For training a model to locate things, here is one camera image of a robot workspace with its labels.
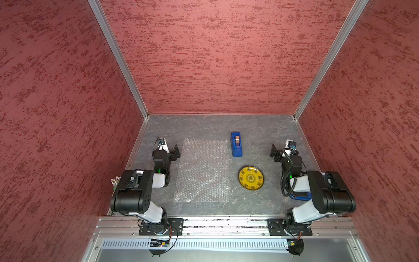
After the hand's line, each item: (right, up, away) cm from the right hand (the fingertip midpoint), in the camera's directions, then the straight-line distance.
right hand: (280, 146), depth 92 cm
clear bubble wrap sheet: (-45, -15, 0) cm, 47 cm away
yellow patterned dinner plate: (-17, -17, -2) cm, 25 cm away
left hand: (-65, -1, +2) cm, 65 cm away
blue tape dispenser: (-24, 0, +6) cm, 25 cm away
